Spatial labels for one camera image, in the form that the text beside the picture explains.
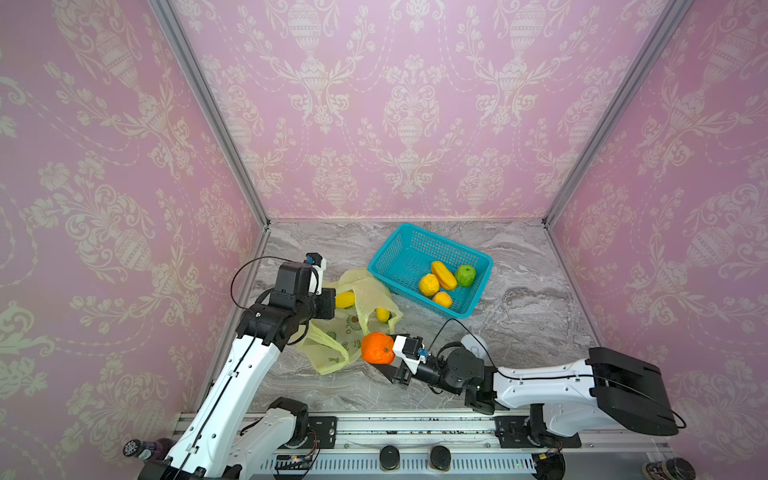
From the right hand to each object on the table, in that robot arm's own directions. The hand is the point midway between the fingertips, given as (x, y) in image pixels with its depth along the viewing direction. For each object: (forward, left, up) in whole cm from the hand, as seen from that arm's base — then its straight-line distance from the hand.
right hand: (376, 346), depth 65 cm
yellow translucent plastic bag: (+10, +3, +1) cm, 10 cm away
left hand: (+14, +11, -2) cm, 18 cm away
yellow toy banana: (+18, -1, -19) cm, 27 cm away
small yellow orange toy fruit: (+22, -20, -18) cm, 35 cm away
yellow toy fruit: (+26, -16, -17) cm, 35 cm away
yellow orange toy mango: (+31, -21, -19) cm, 42 cm away
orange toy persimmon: (-2, -1, +5) cm, 5 cm away
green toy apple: (+29, -28, -17) cm, 44 cm away
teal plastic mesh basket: (+45, -11, -25) cm, 53 cm away
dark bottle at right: (-23, -60, -15) cm, 66 cm away
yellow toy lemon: (+12, +7, +1) cm, 14 cm away
